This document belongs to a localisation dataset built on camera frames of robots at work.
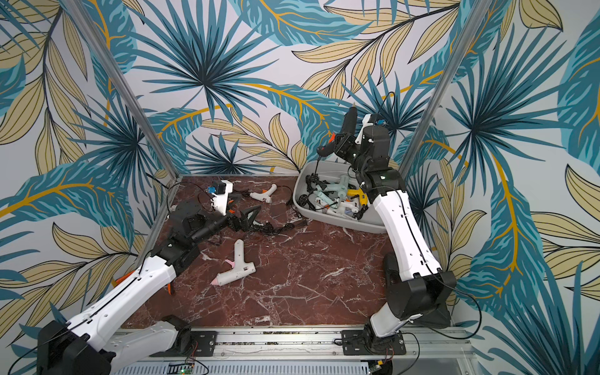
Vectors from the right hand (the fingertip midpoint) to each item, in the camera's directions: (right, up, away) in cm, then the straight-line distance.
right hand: (340, 136), depth 71 cm
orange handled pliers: (-78, -49, +13) cm, 94 cm away
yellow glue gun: (+16, -18, +35) cm, 42 cm away
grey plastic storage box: (+17, -29, +28) cm, 43 cm away
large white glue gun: (+5, -23, +32) cm, 40 cm away
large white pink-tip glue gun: (-34, -45, +15) cm, 58 cm away
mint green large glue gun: (+3, -16, +40) cm, 43 cm away
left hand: (-27, -21, +1) cm, 34 cm away
